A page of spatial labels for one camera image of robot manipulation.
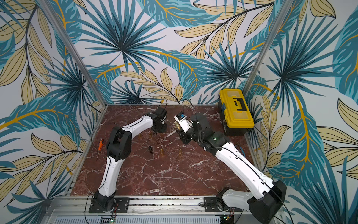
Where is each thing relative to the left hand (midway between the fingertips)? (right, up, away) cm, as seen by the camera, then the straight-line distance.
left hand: (162, 130), depth 101 cm
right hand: (+13, +3, -29) cm, 32 cm away
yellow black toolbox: (+50, +11, -9) cm, 52 cm away
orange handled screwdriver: (-41, -7, -7) cm, 42 cm away
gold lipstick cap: (+12, +5, -32) cm, 35 cm away
